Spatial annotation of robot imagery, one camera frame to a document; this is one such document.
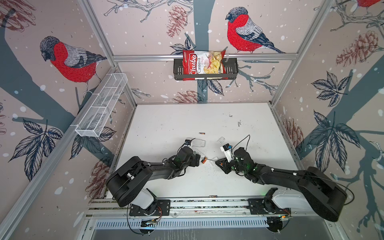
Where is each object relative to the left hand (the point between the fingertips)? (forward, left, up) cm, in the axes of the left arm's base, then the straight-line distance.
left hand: (195, 156), depth 89 cm
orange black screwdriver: (-4, -12, +2) cm, 12 cm away
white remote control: (+11, -1, -2) cm, 11 cm away
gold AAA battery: (+19, -4, -3) cm, 20 cm away
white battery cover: (+13, -18, -3) cm, 22 cm away
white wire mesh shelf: (+8, +50, +27) cm, 58 cm away
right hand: (-6, -12, +1) cm, 13 cm away
